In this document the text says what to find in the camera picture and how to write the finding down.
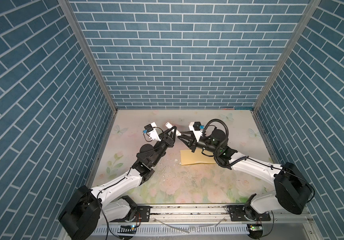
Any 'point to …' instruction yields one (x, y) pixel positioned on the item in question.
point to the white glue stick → (169, 126)
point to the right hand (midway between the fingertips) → (179, 133)
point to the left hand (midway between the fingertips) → (177, 129)
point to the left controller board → (127, 230)
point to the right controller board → (255, 228)
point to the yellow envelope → (189, 157)
